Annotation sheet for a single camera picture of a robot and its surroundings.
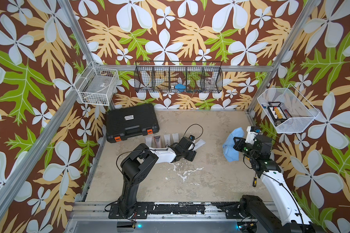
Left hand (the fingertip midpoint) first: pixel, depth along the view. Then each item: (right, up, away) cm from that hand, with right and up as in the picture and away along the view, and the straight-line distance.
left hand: (192, 149), depth 96 cm
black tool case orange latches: (-46, +19, +11) cm, 51 cm away
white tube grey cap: (+5, +4, +3) cm, 7 cm away
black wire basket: (-9, +50, +2) cm, 51 cm away
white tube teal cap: (-30, +5, +5) cm, 31 cm away
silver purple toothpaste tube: (-24, +6, +7) cm, 26 cm away
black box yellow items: (+47, +23, -13) cm, 54 cm away
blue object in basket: (-8, +42, 0) cm, 43 cm away
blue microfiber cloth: (+20, +1, -17) cm, 26 cm away
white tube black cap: (-17, +7, +7) cm, 19 cm away
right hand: (+21, +10, -16) cm, 28 cm away
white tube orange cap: (-11, +7, +9) cm, 16 cm away
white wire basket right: (+53, +25, -13) cm, 60 cm away
